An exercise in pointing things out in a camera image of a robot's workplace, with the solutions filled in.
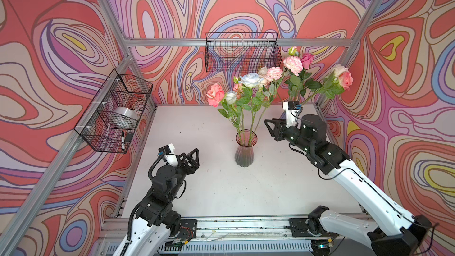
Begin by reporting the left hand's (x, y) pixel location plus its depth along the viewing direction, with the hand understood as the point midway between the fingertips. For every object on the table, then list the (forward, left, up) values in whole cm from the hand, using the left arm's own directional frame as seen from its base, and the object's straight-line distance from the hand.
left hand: (195, 151), depth 72 cm
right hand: (+7, -30, +9) cm, 32 cm away
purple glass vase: (+30, -47, +4) cm, 56 cm away
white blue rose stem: (+13, -17, +9) cm, 24 cm away
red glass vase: (+10, -23, -22) cm, 33 cm away
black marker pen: (+3, +30, +3) cm, 30 cm away
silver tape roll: (+10, +27, +11) cm, 31 cm away
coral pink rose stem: (+26, -62, +11) cm, 68 cm away
